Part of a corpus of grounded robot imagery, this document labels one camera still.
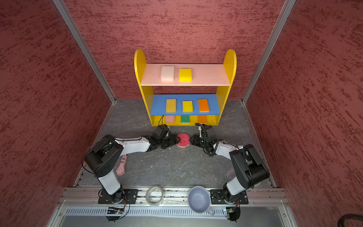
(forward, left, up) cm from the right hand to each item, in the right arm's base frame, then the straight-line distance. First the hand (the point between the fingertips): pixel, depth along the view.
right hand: (191, 142), depth 92 cm
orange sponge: (+23, -10, +13) cm, 28 cm away
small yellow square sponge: (+21, +1, +13) cm, 25 cm away
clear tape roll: (-29, +25, +1) cm, 38 cm away
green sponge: (+20, +3, 0) cm, 21 cm away
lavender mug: (-33, -3, -2) cm, 33 cm away
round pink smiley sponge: (+3, +4, 0) cm, 5 cm away
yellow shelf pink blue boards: (+38, +3, +9) cm, 39 cm away
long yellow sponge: (+23, +13, +13) cm, 29 cm away
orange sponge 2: (+20, -10, -1) cm, 23 cm away
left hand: (0, +9, 0) cm, 9 cm away
